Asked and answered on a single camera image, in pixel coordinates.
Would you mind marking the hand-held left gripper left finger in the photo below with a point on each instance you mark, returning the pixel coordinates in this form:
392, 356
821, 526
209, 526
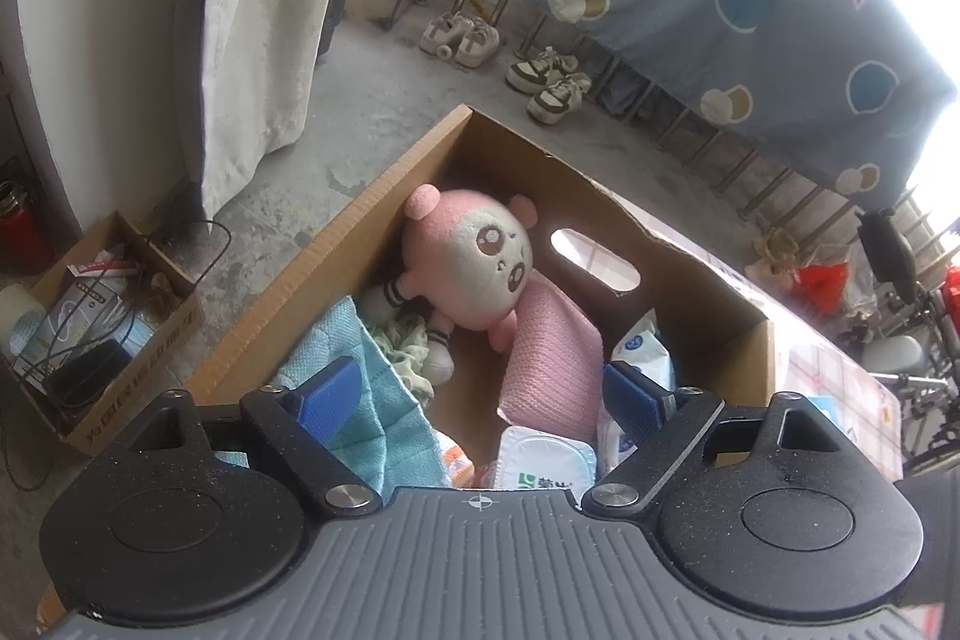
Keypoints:
326, 396

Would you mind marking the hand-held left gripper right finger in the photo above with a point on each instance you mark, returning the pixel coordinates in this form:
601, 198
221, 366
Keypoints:
637, 404

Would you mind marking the blue white tissue pack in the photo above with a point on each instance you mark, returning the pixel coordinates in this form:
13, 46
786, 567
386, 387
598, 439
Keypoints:
641, 347

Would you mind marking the teal towel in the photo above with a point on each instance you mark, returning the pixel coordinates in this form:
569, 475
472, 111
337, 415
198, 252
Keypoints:
390, 430

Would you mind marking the green scrunchie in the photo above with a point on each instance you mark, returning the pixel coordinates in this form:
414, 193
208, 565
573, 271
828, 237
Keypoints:
401, 347

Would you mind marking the pink knitted cloth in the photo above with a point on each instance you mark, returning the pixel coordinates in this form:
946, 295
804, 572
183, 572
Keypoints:
551, 362

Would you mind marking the white yogurt cup green label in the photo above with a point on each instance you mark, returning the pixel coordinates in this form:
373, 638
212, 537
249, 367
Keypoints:
547, 460

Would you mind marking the brown cardboard box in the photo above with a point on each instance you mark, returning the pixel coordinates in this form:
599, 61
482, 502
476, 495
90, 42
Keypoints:
337, 265

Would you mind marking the small yogurt bottle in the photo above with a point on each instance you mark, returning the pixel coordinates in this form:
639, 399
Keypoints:
456, 460

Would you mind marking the pink plush doll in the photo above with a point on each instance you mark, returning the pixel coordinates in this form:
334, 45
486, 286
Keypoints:
472, 257

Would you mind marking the small cardboard box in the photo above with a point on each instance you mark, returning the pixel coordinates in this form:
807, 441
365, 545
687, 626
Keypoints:
161, 340

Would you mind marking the beige crumpled bag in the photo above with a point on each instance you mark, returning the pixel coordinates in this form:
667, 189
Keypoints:
772, 254

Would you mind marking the small red bag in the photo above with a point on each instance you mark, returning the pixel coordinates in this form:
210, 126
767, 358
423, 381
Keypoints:
821, 287

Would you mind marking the black device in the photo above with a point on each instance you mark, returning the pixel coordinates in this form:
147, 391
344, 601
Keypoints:
86, 374

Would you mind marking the white plastic bag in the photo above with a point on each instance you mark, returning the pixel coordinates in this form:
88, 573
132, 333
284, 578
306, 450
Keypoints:
851, 280

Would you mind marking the wheelchair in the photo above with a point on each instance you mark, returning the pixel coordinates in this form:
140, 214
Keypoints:
900, 347

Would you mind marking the dark hanging garment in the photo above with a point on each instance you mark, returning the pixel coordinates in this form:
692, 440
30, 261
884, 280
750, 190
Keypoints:
634, 93

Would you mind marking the white dark sneaker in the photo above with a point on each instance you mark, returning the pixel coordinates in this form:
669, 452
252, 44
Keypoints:
536, 70
559, 99

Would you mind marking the white roll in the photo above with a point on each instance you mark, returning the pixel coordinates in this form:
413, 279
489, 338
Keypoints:
21, 317

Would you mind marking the red bottle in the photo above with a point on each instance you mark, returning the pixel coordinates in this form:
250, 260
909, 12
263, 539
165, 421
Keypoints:
22, 231

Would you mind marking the white curtain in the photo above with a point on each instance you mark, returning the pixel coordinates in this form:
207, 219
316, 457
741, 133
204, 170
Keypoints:
270, 25

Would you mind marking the metal railing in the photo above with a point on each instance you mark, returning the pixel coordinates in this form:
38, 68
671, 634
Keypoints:
540, 29

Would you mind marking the blue patterned hanging blanket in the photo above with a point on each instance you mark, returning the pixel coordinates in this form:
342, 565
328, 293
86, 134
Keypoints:
712, 10

